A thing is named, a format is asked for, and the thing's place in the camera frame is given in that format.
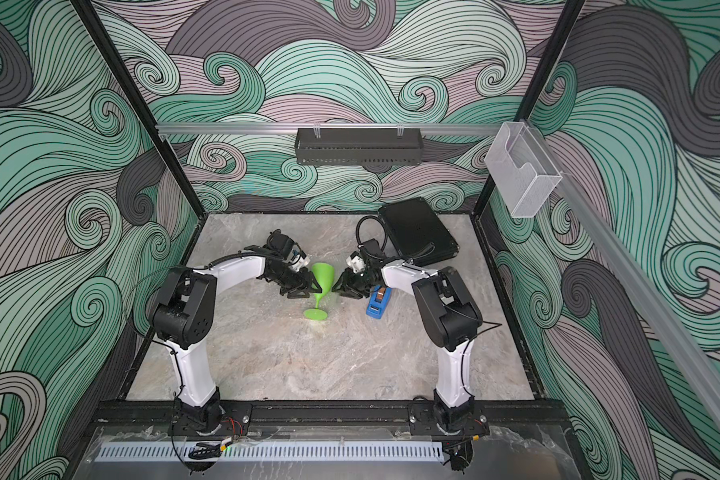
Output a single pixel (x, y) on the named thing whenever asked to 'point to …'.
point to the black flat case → (417, 233)
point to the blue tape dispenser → (379, 299)
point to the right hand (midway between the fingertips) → (333, 293)
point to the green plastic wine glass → (323, 274)
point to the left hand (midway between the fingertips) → (316, 289)
